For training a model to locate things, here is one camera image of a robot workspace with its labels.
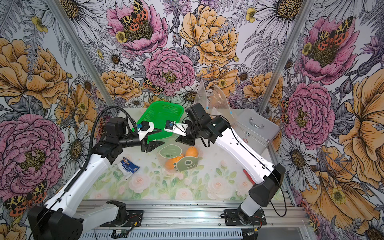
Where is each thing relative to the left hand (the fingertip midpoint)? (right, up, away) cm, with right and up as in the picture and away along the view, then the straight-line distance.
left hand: (161, 139), depth 72 cm
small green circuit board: (-18, -43, -1) cm, 47 cm away
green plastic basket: (-14, +16, +47) cm, 51 cm away
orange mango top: (+14, -8, +11) cm, 20 cm away
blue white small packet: (-23, -18, +16) cm, 33 cm away
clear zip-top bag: (+30, +19, +22) cm, 42 cm away
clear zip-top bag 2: (+11, -15, +12) cm, 22 cm away
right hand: (+9, +1, 0) cm, 9 cm away
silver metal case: (+51, +5, +20) cm, 55 cm away
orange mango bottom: (+1, -15, +16) cm, 22 cm away
